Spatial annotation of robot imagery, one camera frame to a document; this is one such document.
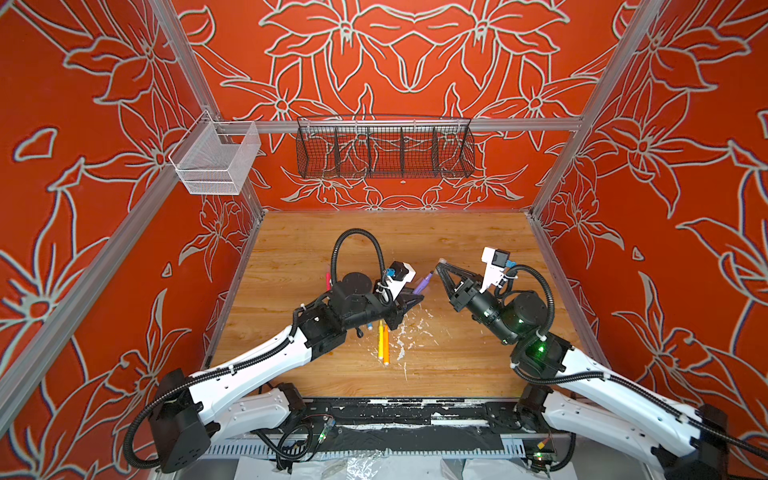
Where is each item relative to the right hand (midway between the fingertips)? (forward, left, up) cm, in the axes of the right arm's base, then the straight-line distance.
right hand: (434, 268), depth 61 cm
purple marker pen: (-1, +2, -4) cm, 5 cm away
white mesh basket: (+47, +65, -3) cm, 80 cm away
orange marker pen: (-4, +10, -33) cm, 35 cm away
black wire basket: (+54, +20, -5) cm, 58 cm away
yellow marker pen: (-2, +12, -33) cm, 36 cm away
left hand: (-1, +3, -8) cm, 8 cm away
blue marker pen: (-10, +14, -6) cm, 18 cm away
